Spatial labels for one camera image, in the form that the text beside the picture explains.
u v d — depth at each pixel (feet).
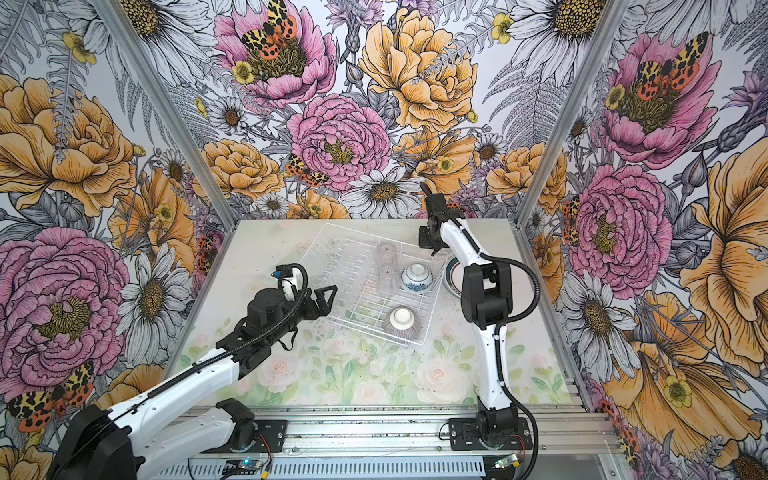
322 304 2.38
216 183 3.66
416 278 3.18
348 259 3.46
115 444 1.29
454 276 3.33
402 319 2.86
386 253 3.26
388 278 3.08
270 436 2.43
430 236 2.93
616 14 2.35
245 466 2.33
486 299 1.98
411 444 2.42
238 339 1.99
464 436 2.42
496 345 2.03
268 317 2.00
